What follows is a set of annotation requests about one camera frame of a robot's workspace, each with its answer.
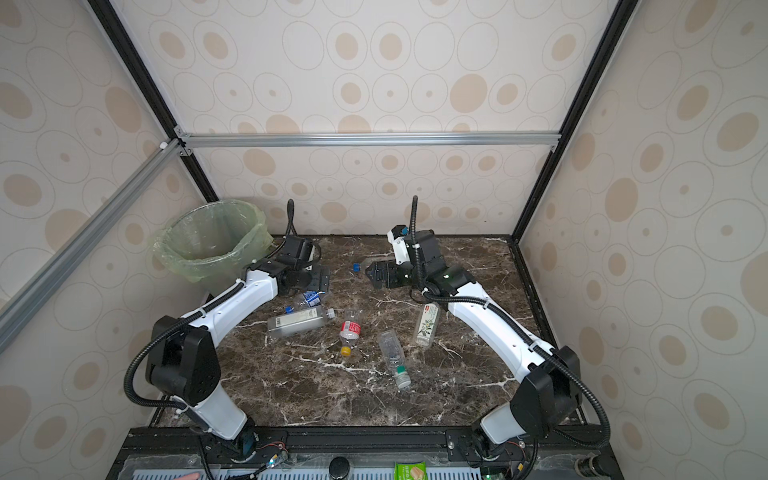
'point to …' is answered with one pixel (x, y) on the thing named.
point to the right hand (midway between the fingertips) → (382, 267)
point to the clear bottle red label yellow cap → (350, 330)
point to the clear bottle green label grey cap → (428, 324)
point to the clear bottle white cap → (290, 322)
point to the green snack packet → (412, 470)
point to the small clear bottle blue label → (312, 298)
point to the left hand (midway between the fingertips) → (322, 272)
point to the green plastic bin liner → (212, 238)
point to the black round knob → (339, 468)
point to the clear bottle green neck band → (394, 355)
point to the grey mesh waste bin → (212, 284)
